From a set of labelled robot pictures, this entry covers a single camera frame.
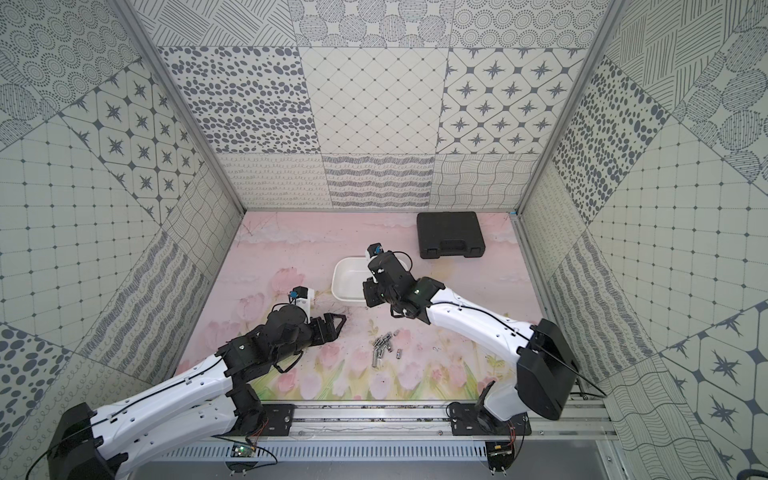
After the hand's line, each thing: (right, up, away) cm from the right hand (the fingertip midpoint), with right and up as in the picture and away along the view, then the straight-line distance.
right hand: (371, 285), depth 81 cm
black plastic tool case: (+27, +15, +29) cm, 42 cm away
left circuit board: (-31, -39, -10) cm, 51 cm away
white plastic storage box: (-11, -1, +23) cm, 25 cm away
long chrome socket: (+1, -21, +2) cm, 22 cm away
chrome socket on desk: (+2, -18, +5) cm, 19 cm away
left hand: (-8, -7, -4) cm, 12 cm away
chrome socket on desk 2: (+8, -21, +5) cm, 23 cm away
